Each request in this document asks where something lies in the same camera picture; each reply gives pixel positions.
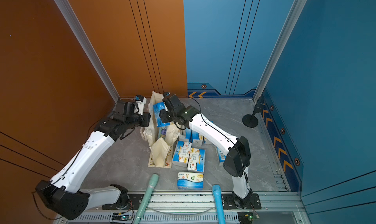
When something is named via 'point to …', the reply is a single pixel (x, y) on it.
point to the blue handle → (217, 191)
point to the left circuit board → (118, 216)
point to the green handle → (153, 180)
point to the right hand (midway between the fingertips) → (163, 113)
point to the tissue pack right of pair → (196, 162)
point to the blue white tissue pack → (190, 181)
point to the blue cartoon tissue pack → (156, 109)
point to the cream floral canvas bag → (159, 155)
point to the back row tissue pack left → (188, 134)
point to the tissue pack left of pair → (181, 153)
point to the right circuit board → (246, 217)
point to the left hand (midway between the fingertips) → (151, 113)
